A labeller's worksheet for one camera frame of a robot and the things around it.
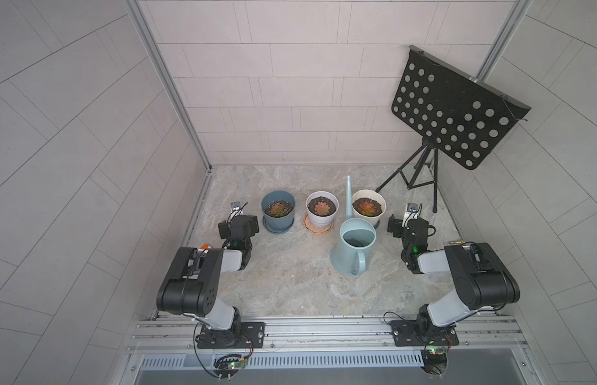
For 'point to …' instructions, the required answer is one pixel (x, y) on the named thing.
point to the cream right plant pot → (368, 204)
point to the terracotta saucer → (318, 231)
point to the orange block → (205, 246)
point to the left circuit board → (227, 365)
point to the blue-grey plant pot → (278, 208)
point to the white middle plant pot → (322, 206)
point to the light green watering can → (356, 235)
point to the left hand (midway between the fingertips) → (241, 214)
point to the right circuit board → (435, 361)
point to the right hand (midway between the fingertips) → (403, 212)
